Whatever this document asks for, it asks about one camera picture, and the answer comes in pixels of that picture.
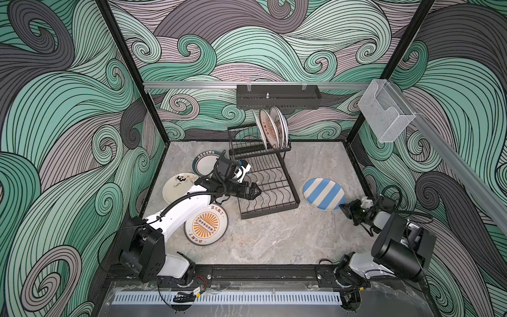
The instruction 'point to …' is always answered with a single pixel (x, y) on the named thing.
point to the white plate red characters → (280, 125)
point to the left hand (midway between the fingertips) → (253, 187)
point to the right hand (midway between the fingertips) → (340, 204)
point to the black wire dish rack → (269, 170)
